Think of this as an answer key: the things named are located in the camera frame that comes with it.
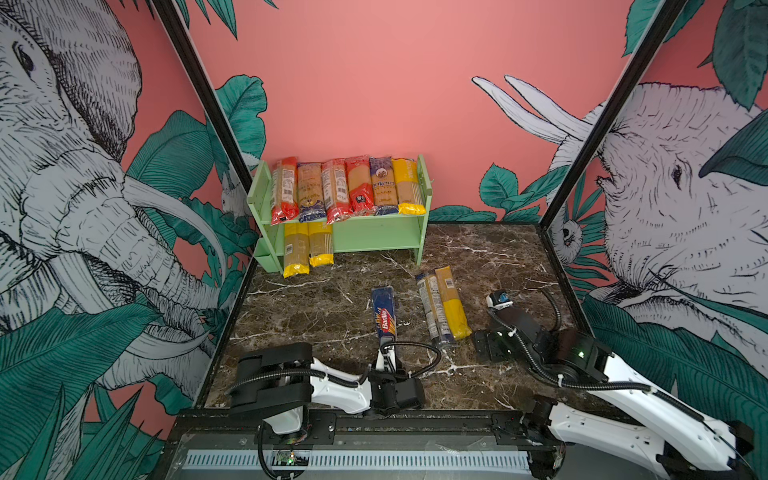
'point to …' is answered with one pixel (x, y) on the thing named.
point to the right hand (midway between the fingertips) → (483, 331)
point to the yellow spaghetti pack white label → (458, 325)
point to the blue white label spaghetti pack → (435, 316)
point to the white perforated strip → (354, 460)
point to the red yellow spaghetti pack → (360, 185)
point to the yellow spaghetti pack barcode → (296, 249)
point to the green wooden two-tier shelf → (373, 233)
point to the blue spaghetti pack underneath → (383, 299)
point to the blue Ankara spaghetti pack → (384, 184)
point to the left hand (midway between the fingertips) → (396, 359)
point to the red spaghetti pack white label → (336, 190)
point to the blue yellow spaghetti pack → (311, 201)
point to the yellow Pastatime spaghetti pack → (320, 243)
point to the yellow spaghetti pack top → (406, 186)
